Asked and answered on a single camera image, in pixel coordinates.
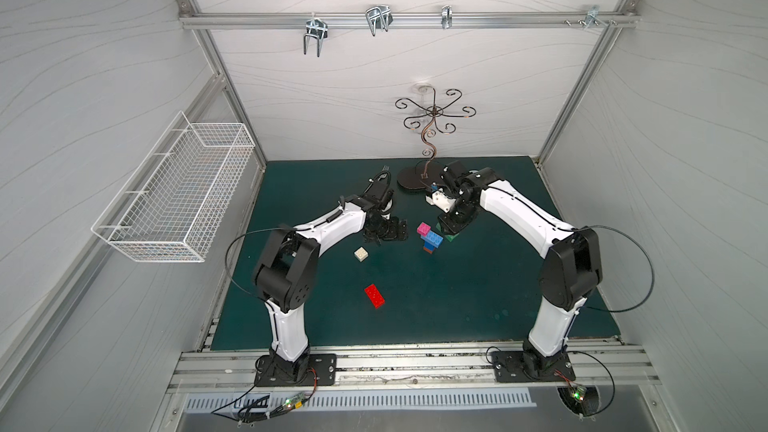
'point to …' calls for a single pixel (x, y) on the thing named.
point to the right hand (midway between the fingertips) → (449, 224)
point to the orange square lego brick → (429, 251)
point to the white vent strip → (254, 403)
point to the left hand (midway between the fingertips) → (397, 236)
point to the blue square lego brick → (428, 246)
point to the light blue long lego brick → (432, 238)
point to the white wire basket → (171, 205)
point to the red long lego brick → (375, 296)
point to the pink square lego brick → (423, 229)
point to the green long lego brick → (450, 237)
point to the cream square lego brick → (361, 254)
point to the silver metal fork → (385, 168)
